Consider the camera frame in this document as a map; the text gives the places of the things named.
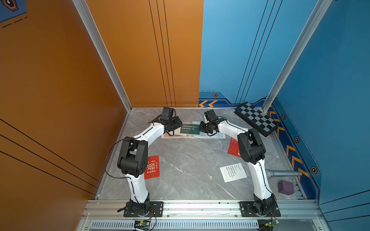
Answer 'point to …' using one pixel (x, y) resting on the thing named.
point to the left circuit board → (142, 224)
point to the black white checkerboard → (255, 116)
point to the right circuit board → (273, 222)
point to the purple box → (285, 187)
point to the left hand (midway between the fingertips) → (182, 120)
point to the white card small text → (233, 172)
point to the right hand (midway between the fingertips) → (199, 128)
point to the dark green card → (190, 128)
